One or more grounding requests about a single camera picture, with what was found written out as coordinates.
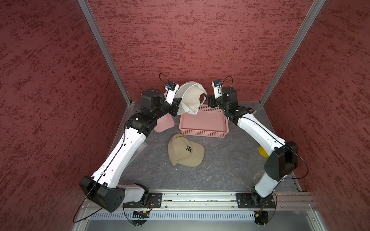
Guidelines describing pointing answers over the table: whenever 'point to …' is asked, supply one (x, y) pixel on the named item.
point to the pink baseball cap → (164, 123)
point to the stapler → (252, 110)
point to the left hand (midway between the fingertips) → (178, 101)
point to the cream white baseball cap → (192, 94)
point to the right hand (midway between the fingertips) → (211, 95)
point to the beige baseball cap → (182, 150)
